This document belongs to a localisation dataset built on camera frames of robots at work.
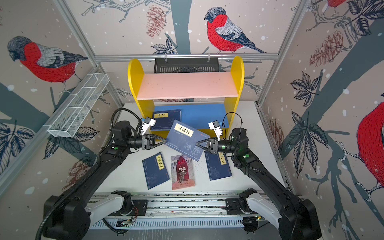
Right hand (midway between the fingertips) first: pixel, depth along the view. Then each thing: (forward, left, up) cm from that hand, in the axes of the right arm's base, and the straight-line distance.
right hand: (196, 147), depth 66 cm
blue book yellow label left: (-2, +25, -25) cm, 36 cm away
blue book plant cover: (+4, +6, +2) cm, 7 cm away
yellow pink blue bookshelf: (+61, -5, -26) cm, 66 cm away
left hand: (0, +15, +2) cm, 15 cm away
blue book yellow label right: (+3, -12, -27) cm, 29 cm away
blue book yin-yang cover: (+25, +22, -10) cm, 34 cm away
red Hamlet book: (-2, +9, -26) cm, 28 cm away
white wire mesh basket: (+7, +63, +7) cm, 64 cm away
